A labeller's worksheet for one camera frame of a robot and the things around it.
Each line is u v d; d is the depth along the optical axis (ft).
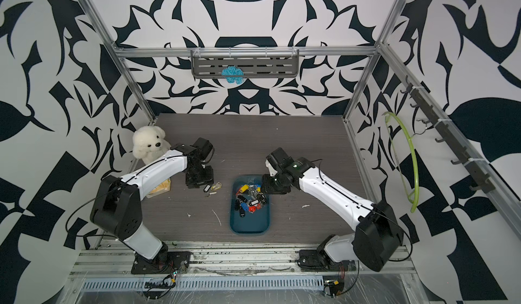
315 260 2.43
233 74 3.00
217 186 3.04
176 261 2.44
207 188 3.02
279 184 2.18
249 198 2.94
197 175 2.44
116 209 1.48
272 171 2.38
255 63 3.09
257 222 2.73
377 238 1.33
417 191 2.09
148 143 2.84
